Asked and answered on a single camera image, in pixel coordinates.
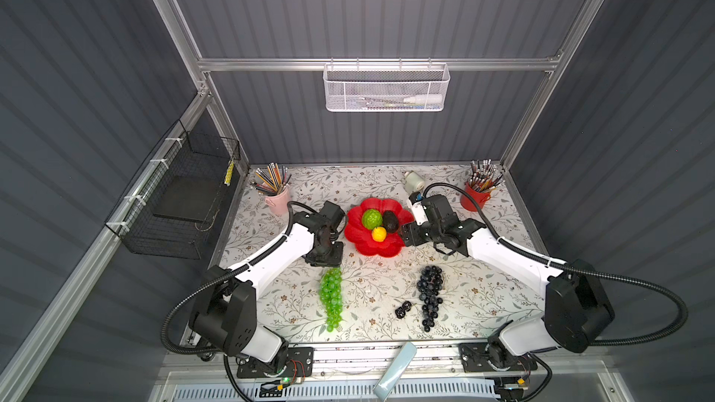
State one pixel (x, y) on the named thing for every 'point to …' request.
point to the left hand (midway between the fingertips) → (333, 262)
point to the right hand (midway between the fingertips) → (411, 229)
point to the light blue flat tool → (393, 372)
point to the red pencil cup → (480, 197)
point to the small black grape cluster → (400, 312)
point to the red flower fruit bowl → (361, 237)
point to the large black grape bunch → (428, 286)
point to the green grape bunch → (330, 296)
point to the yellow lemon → (379, 234)
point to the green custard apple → (371, 219)
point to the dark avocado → (390, 221)
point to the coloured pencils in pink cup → (272, 180)
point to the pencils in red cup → (484, 179)
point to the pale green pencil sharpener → (414, 182)
